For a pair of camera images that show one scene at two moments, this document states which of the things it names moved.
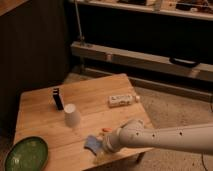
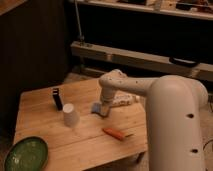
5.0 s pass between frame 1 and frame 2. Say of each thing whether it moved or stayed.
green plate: stayed
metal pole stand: stayed
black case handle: stayed
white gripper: moved
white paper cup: stayed
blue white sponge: moved
